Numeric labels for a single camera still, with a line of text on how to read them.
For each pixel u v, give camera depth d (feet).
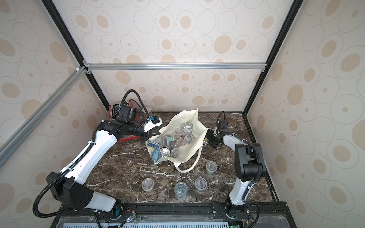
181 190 2.43
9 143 1.71
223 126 2.56
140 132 2.12
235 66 6.14
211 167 2.76
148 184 2.54
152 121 2.04
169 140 2.85
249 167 1.62
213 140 2.81
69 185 1.29
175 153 2.87
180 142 3.10
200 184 2.55
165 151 2.73
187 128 3.10
